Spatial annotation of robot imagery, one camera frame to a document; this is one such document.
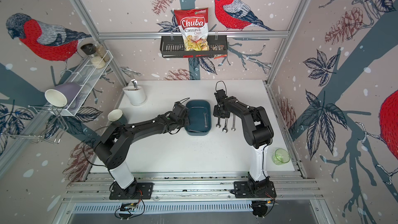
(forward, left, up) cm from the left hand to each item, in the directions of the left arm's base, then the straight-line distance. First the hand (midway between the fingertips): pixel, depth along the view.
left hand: (191, 117), depth 93 cm
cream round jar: (+19, +52, +29) cm, 62 cm away
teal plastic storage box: (+9, -5, -7) cm, 13 cm away
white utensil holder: (+15, +38, +1) cm, 41 cm away
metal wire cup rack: (-16, +60, +22) cm, 66 cm away
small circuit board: (-44, +27, -7) cm, 52 cm away
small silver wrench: (0, -27, -7) cm, 28 cm away
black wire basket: (+35, +12, +27) cm, 46 cm away
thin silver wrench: (-3, -9, -6) cm, 11 cm away
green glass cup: (-22, -50, -6) cm, 55 cm away
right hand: (+6, -17, -6) cm, 19 cm away
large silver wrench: (-4, -22, -7) cm, 23 cm away
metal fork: (+25, +41, +3) cm, 48 cm away
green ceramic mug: (+2, +46, -1) cm, 46 cm away
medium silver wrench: (0, -17, -6) cm, 18 cm away
